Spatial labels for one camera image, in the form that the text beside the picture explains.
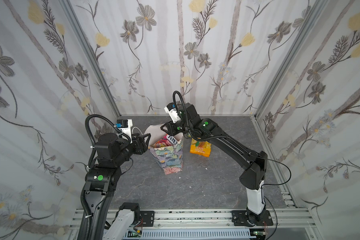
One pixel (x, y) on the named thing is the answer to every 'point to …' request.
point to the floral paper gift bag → (166, 150)
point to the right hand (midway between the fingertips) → (161, 121)
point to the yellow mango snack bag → (203, 148)
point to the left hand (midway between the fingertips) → (145, 131)
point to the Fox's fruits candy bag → (167, 140)
